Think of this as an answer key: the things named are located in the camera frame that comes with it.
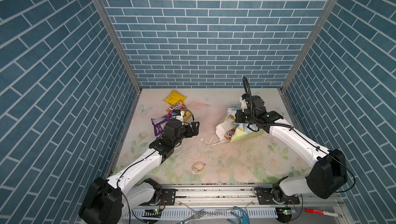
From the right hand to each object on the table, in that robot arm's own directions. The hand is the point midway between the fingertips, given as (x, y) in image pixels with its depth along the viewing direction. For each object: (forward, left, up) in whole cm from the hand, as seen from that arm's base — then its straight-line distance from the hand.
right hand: (234, 112), depth 84 cm
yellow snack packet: (+21, +41, -15) cm, 48 cm away
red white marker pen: (-40, -41, -18) cm, 60 cm away
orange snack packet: (-6, +2, -14) cm, 15 cm away
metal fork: (-46, +16, -17) cm, 52 cm away
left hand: (-8, +22, -2) cm, 23 cm away
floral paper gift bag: (-10, -4, -3) cm, 12 cm away
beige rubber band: (-23, +19, -18) cm, 35 cm away
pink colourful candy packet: (+13, +35, -13) cm, 40 cm away
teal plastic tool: (-46, -5, -18) cm, 49 cm away
